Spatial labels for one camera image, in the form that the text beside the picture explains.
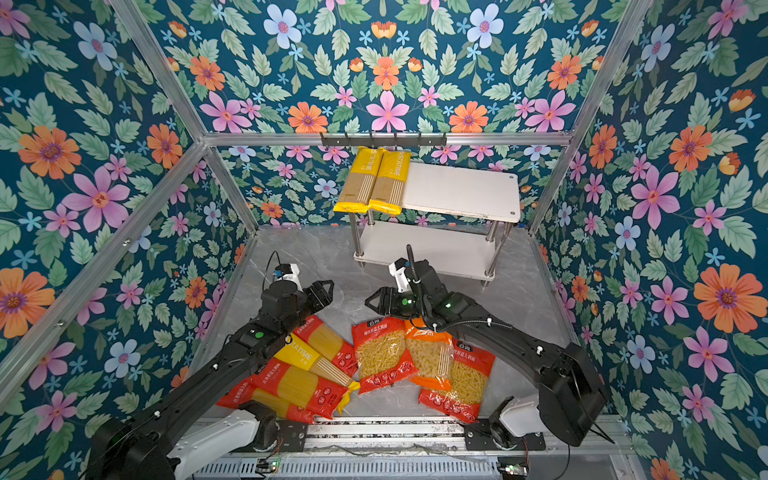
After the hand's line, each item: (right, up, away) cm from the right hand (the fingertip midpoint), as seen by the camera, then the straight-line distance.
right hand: (378, 296), depth 76 cm
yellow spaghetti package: (-24, -18, +9) cm, 31 cm away
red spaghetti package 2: (-21, -25, +3) cm, 33 cm away
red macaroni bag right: (+25, -21, +5) cm, 33 cm away
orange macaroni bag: (+14, -17, +7) cm, 23 cm away
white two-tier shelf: (+27, +25, +47) cm, 60 cm away
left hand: (-13, +3, +4) cm, 14 cm away
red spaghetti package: (-18, -15, +13) cm, 27 cm away
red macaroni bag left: (+1, -18, +7) cm, 19 cm away
